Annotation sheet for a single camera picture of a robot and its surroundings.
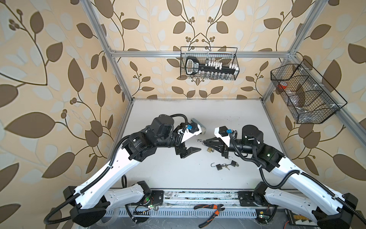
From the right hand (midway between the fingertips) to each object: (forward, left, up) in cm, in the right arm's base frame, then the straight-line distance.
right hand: (207, 142), depth 63 cm
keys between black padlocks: (0, -14, -30) cm, 33 cm away
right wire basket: (+21, -55, +6) cm, 59 cm away
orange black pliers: (-22, -5, -28) cm, 36 cm away
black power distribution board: (-28, -42, -28) cm, 57 cm away
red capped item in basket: (+37, -51, +2) cm, 63 cm away
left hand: (0, +5, +5) cm, 7 cm away
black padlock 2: (-1, -10, -29) cm, 31 cm away
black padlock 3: (0, -19, -28) cm, 34 cm away
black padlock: (+1, +4, +1) cm, 4 cm away
